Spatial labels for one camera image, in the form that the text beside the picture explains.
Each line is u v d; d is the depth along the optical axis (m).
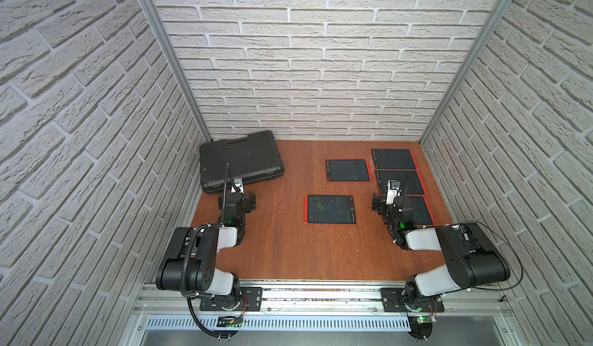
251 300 0.73
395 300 0.73
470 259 0.45
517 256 0.69
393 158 1.16
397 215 0.71
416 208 0.96
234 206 0.69
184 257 0.42
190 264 0.42
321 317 0.71
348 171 1.07
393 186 0.80
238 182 0.81
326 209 0.95
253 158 1.03
